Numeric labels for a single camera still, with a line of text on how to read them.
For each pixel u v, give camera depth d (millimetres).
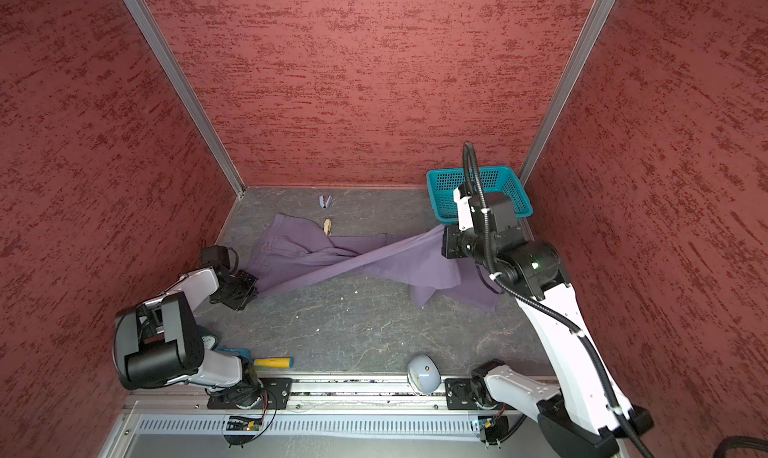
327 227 1065
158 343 443
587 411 355
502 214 426
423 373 702
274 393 696
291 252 995
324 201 1153
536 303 371
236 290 770
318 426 775
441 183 1175
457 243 549
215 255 739
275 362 777
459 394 741
